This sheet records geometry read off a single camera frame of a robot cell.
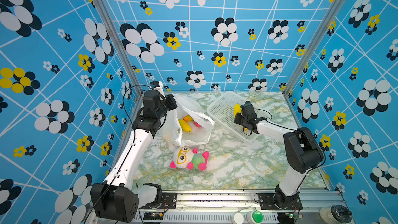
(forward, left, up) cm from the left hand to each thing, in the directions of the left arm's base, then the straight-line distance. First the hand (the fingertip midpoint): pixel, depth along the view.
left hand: (176, 94), depth 75 cm
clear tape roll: (-46, -68, -21) cm, 85 cm away
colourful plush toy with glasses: (-22, -5, -25) cm, 34 cm away
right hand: (+5, -36, -26) cm, 44 cm away
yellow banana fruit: (-1, -2, -28) cm, 28 cm away
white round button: (-48, -28, -24) cm, 60 cm away
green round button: (-47, -36, -22) cm, 63 cm away
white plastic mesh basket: (+15, -26, -31) cm, 43 cm away
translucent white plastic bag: (-10, +4, -18) cm, 21 cm away
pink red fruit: (-4, -10, -21) cm, 24 cm away
